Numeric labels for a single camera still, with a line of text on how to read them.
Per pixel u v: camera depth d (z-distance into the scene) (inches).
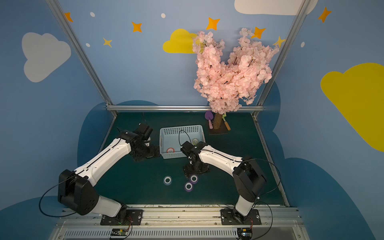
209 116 47.7
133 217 29.2
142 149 26.4
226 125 44.7
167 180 34.0
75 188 16.9
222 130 44.2
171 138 42.2
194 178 34.5
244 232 28.3
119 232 28.3
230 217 29.3
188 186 33.1
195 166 28.0
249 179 17.8
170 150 39.0
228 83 26.3
